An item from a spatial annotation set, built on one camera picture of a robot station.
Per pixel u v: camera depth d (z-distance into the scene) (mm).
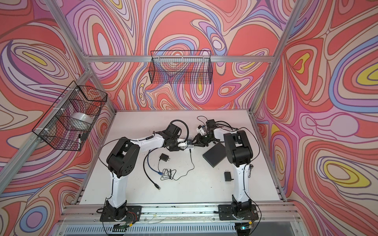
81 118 734
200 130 977
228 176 847
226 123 1113
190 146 863
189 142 863
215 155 957
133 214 728
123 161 533
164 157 926
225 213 727
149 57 1972
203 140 911
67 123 746
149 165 905
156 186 822
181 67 976
